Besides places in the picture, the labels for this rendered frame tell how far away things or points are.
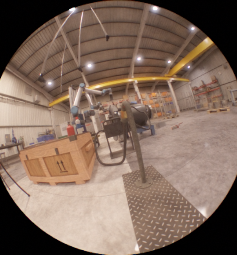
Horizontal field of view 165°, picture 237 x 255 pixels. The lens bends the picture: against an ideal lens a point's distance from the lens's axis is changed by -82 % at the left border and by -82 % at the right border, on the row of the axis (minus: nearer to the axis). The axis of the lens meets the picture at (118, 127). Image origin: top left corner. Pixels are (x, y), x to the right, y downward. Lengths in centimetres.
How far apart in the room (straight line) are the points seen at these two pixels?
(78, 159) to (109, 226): 55
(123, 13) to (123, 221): 901
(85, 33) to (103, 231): 888
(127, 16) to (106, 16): 156
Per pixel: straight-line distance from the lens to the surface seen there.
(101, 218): 55
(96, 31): 848
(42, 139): 147
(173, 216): 50
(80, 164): 75
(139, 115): 199
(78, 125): 111
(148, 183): 64
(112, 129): 123
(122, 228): 49
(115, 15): 846
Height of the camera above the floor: 46
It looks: 2 degrees down
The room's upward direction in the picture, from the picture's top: 14 degrees counter-clockwise
